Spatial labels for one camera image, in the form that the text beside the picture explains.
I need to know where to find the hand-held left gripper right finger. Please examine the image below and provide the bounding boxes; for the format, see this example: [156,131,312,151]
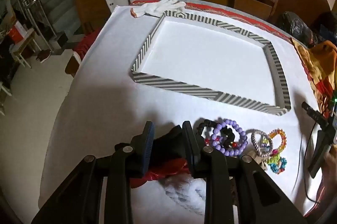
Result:
[182,121,307,224]

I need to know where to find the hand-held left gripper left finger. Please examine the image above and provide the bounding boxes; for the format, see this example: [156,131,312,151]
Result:
[32,121,156,224]

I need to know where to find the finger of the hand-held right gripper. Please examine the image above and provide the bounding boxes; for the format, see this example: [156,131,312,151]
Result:
[308,129,332,178]
[301,102,329,127]

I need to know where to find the black cloth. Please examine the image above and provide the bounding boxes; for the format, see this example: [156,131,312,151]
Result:
[151,125,190,169]

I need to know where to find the red scrunchie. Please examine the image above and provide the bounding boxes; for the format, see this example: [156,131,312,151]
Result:
[130,158,190,188]

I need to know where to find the rainbow bead bracelet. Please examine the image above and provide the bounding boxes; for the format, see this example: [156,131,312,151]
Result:
[269,129,287,152]

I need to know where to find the striped cardboard tray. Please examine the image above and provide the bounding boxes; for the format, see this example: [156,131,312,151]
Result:
[131,10,291,116]

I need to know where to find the black scrunchie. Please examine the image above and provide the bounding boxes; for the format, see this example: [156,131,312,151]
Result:
[196,119,219,140]

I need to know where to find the floral blanket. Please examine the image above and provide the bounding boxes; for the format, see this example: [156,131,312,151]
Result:
[291,37,337,119]

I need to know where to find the white tablecloth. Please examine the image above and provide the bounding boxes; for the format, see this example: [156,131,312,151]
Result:
[38,0,324,216]

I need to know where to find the dark cloth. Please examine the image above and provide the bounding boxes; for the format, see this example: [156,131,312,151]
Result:
[311,12,337,43]

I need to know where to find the black plastic bag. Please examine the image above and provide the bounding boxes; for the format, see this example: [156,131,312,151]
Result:
[276,11,319,47]

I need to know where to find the brown shoes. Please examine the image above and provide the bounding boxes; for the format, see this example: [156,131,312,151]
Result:
[36,50,52,63]

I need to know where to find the white cotton glove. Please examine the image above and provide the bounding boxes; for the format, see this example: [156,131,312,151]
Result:
[130,0,186,18]

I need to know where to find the red box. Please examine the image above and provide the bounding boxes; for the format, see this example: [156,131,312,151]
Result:
[7,20,28,43]

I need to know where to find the metal rack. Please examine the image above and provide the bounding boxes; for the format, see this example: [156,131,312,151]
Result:
[5,0,57,56]

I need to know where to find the black cable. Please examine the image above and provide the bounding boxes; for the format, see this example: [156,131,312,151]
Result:
[295,121,324,203]

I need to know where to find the black bead bracelet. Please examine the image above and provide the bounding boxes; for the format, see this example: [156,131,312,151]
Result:
[211,127,237,149]

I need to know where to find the purple bead bracelet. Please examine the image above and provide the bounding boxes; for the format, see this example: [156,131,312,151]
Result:
[211,119,248,156]

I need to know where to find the multicolour bead bracelet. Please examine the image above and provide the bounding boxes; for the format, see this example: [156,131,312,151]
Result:
[266,150,287,174]

